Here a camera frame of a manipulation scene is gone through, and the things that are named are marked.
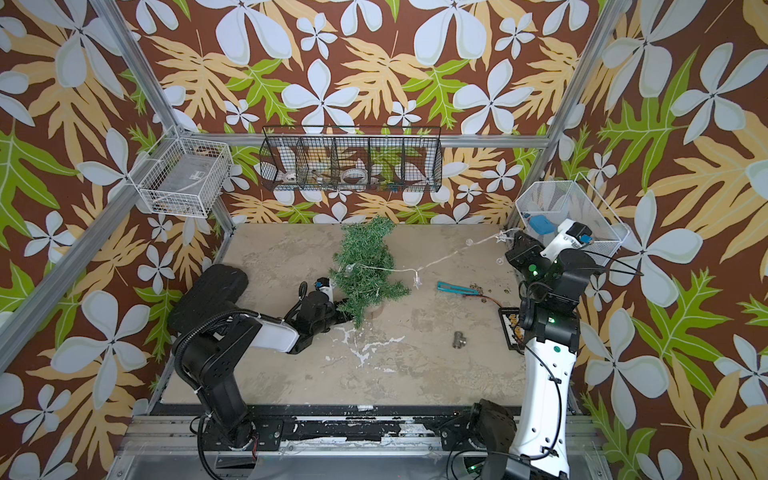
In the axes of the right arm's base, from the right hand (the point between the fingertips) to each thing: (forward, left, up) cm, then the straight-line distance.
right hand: (513, 231), depth 66 cm
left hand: (+3, +39, -35) cm, 52 cm away
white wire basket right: (+20, -25, -8) cm, 33 cm away
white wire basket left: (+27, +88, -4) cm, 92 cm away
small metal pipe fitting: (-10, +7, -37) cm, 39 cm away
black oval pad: (+6, +84, -33) cm, 90 cm away
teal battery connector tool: (+10, +4, -39) cm, 40 cm away
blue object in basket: (+16, -18, -14) cm, 28 cm away
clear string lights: (-5, +21, -8) cm, 23 cm away
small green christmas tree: (-5, +34, -8) cm, 35 cm away
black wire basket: (+40, +40, -7) cm, 57 cm away
